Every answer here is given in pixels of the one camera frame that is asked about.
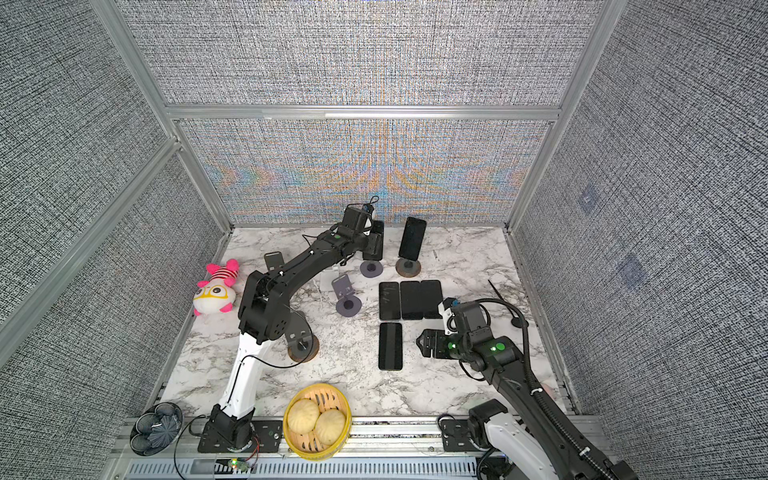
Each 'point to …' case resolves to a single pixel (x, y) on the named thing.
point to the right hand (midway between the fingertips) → (431, 340)
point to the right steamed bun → (330, 426)
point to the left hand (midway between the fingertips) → (374, 238)
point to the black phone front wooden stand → (431, 296)
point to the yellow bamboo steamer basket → (305, 445)
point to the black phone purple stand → (411, 300)
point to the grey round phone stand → (371, 268)
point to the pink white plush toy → (219, 292)
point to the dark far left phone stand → (273, 260)
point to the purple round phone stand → (348, 304)
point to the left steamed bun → (303, 415)
